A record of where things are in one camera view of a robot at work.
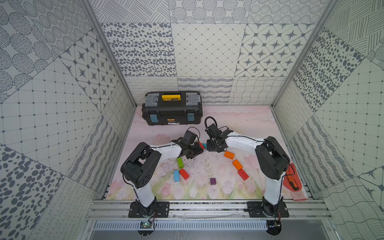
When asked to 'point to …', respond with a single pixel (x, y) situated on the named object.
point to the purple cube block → (213, 181)
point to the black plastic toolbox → (163, 108)
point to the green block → (180, 163)
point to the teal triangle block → (205, 145)
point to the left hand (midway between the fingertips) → (207, 154)
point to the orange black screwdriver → (293, 183)
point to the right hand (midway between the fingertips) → (212, 149)
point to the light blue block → (176, 176)
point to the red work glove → (291, 170)
